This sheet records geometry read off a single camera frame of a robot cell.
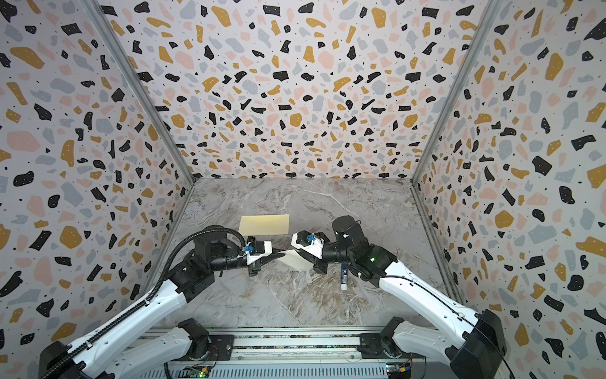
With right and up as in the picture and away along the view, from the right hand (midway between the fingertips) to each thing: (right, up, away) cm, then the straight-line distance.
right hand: (292, 249), depth 67 cm
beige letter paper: (+1, -3, 0) cm, 3 cm away
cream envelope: (-16, +3, +36) cm, 40 cm away
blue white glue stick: (+17, -14, +21) cm, 30 cm away
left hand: (-3, +1, -1) cm, 3 cm away
